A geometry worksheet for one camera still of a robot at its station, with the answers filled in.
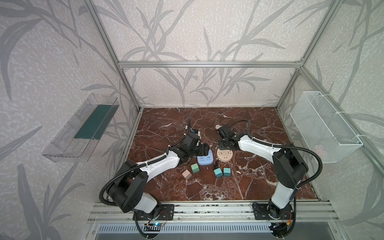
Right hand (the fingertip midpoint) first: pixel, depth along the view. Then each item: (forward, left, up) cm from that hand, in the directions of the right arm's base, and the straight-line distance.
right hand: (222, 140), depth 94 cm
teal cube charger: (-19, +4, -3) cm, 20 cm away
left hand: (-5, +11, +5) cm, 13 cm away
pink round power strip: (-9, -1, -3) cm, 9 cm away
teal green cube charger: (-19, -1, -4) cm, 19 cm away
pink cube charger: (-20, +22, -3) cm, 30 cm away
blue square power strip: (-12, +11, -3) cm, 16 cm away
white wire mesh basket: (-16, -41, +29) cm, 53 cm away
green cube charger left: (-17, +17, -3) cm, 24 cm away
